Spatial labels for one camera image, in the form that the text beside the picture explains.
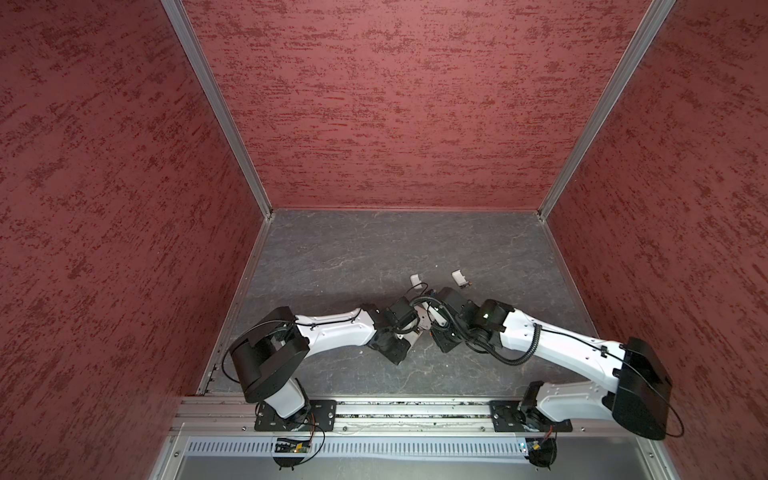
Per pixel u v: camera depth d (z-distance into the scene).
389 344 0.75
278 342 0.50
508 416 0.74
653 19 0.72
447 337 0.70
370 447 0.78
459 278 1.01
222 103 0.88
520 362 0.47
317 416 0.74
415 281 1.00
